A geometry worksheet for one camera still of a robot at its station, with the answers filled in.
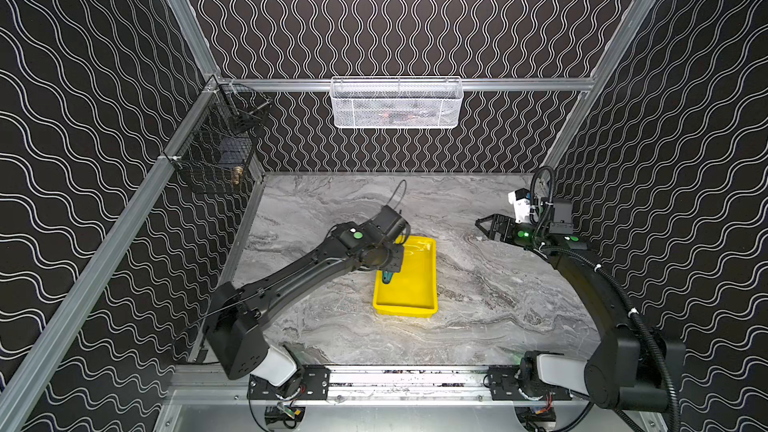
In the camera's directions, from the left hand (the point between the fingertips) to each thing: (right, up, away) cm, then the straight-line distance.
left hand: (405, 263), depth 76 cm
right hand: (+24, +9, +7) cm, 27 cm away
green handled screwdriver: (-5, -3, 0) cm, 6 cm away
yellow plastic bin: (+3, -11, +15) cm, 19 cm away
